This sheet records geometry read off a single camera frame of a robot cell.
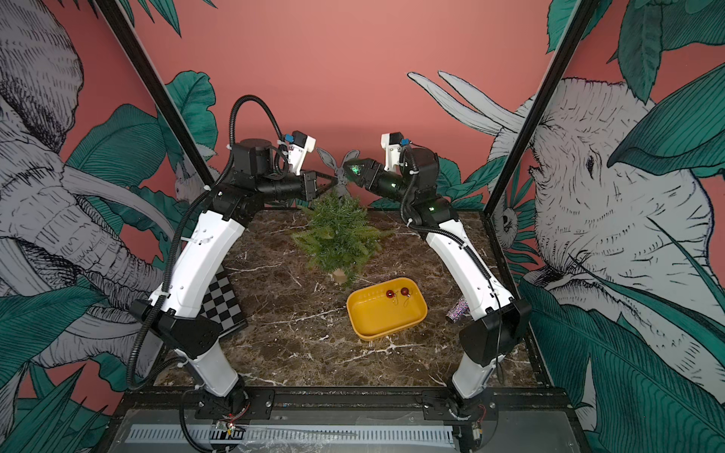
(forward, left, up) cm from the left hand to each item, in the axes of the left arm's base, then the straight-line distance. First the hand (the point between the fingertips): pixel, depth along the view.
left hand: (337, 177), depth 65 cm
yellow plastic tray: (-13, -13, -44) cm, 48 cm away
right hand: (+3, -2, +2) cm, 4 cm away
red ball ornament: (-7, -20, -44) cm, 49 cm away
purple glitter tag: (-16, -36, -42) cm, 57 cm away
